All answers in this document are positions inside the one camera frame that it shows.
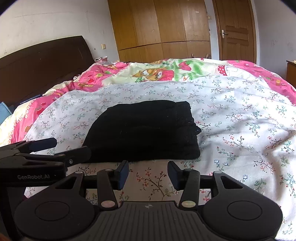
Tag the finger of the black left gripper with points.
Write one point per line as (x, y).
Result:
(75, 156)
(43, 144)

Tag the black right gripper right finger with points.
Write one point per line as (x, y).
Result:
(176, 175)

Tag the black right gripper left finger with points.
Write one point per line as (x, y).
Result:
(121, 175)

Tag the black pants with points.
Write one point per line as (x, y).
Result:
(144, 131)

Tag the pink cartoon quilt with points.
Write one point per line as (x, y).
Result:
(16, 126)

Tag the blue pillow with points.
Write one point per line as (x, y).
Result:
(4, 112)

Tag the dark brown headboard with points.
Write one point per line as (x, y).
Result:
(33, 70)

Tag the brown wooden wardrobe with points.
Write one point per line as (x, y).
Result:
(147, 31)

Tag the brown wooden door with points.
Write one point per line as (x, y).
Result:
(236, 30)

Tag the wooden tv cabinet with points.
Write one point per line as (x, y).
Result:
(291, 73)

